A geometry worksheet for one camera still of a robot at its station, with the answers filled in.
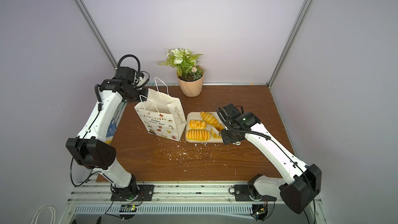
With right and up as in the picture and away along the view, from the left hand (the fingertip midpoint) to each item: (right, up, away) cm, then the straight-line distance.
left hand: (148, 94), depth 82 cm
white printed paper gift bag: (+10, -11, -8) cm, 16 cm away
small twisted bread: (+27, -18, +11) cm, 34 cm away
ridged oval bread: (+35, -16, +14) cm, 41 cm away
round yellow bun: (+37, -22, +4) cm, 43 cm away
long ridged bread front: (+27, -24, +8) cm, 37 cm away
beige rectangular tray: (+21, -14, +19) cm, 32 cm away
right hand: (+44, -17, -5) cm, 47 cm away
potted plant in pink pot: (+20, +14, +25) cm, 35 cm away
